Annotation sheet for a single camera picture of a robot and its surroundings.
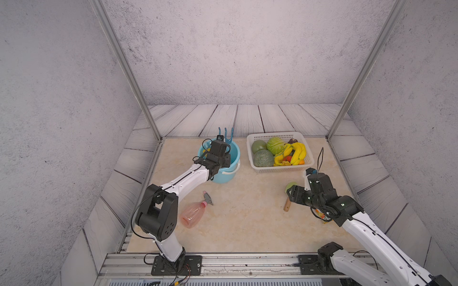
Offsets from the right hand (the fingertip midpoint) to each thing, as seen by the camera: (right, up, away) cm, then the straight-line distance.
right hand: (294, 192), depth 77 cm
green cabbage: (-3, +20, +22) cm, 30 cm away
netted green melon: (-10, +14, +19) cm, 26 cm away
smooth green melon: (-12, +21, +27) cm, 36 cm away
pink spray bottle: (-45, -12, +9) cm, 48 cm away
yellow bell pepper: (-1, +12, +25) cm, 28 cm away
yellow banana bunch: (+10, +17, +21) cm, 29 cm away
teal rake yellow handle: (-29, +23, +14) cm, 40 cm away
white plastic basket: (+13, +27, +32) cm, 44 cm away
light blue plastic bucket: (-30, +6, +10) cm, 32 cm away
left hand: (-29, +15, +14) cm, 36 cm away
